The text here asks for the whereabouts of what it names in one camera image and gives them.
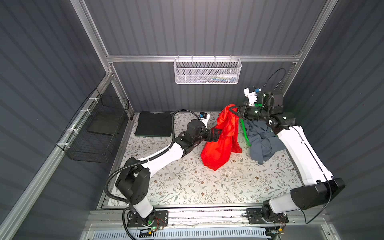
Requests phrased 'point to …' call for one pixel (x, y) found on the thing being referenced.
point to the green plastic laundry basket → (245, 132)
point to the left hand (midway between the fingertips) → (215, 128)
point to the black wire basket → (92, 135)
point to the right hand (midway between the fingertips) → (231, 110)
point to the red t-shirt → (216, 155)
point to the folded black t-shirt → (152, 124)
